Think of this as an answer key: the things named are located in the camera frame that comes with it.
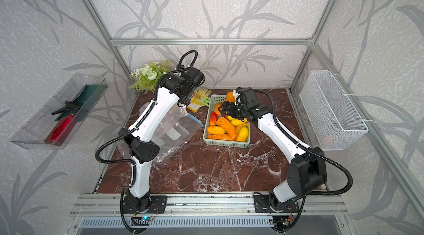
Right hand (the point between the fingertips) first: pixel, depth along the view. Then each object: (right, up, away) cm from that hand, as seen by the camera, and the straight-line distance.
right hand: (223, 109), depth 82 cm
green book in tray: (-57, +5, -14) cm, 59 cm away
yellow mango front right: (+11, -14, +6) cm, 18 cm away
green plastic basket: (+4, -20, +8) cm, 21 cm away
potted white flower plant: (-41, +16, +5) cm, 45 cm away
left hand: (-23, +8, -3) cm, 24 cm away
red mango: (-6, -6, +17) cm, 19 cm away
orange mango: (+4, -11, +9) cm, 15 cm away
